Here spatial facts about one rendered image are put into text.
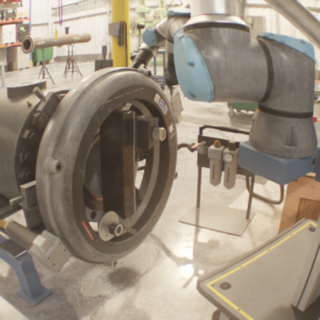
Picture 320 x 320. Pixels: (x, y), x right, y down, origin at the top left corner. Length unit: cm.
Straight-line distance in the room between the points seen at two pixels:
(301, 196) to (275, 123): 101
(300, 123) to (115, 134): 65
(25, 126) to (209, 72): 85
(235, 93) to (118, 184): 65
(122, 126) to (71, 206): 31
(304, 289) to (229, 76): 69
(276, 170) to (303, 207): 104
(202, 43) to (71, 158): 53
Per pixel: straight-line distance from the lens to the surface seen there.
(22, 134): 130
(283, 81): 71
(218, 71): 64
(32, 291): 155
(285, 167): 72
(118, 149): 115
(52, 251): 107
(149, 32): 157
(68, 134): 98
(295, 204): 174
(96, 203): 133
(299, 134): 74
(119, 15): 485
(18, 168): 132
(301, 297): 107
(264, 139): 75
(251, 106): 445
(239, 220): 210
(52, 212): 104
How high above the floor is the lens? 109
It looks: 20 degrees down
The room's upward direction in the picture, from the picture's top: 1 degrees counter-clockwise
